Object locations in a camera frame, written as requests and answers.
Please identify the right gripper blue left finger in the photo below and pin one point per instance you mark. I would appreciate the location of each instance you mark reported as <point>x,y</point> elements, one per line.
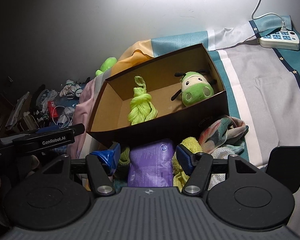
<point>109,158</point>

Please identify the neon green knotted cloth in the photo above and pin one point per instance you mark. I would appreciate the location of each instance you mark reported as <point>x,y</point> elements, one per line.
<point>141,106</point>

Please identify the white power strip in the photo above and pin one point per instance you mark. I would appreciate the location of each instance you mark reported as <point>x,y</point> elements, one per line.
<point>281,40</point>

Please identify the green frog plush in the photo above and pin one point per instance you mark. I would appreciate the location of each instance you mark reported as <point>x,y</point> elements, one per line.
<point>108,63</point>

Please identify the floral patterned cloth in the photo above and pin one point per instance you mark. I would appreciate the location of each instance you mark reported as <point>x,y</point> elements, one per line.
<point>226,132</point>

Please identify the black white striped socks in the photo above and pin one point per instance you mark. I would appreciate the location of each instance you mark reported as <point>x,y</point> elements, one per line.
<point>39,101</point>

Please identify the purple tissue pack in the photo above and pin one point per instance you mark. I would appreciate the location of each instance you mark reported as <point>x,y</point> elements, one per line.
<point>151,165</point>

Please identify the yellow fluffy towel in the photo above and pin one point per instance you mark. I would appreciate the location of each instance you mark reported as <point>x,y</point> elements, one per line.
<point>180,178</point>

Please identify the white charger with cable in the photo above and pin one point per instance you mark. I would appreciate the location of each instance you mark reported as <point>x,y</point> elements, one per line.
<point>62,116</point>

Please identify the white fluffy towel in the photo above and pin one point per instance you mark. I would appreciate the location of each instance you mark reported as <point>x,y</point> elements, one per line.
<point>220,158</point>

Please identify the white gloves pair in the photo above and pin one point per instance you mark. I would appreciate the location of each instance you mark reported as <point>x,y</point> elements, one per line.
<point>71,90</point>

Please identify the brown cardboard box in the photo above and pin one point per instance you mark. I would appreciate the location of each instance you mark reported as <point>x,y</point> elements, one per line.
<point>109,119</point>

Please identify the green cow plush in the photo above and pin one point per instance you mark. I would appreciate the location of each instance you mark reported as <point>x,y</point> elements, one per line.
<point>194,87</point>

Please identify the multicolour striped bed sheet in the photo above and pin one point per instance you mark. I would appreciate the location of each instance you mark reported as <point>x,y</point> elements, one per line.
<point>263,89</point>

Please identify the dark green knit sock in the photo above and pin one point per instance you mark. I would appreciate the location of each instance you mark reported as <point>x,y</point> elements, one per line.
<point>124,159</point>

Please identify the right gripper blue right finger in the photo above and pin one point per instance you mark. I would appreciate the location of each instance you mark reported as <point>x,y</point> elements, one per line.
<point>187,160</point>

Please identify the pink cloth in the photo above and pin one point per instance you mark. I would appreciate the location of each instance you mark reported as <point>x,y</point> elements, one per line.
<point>81,116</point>

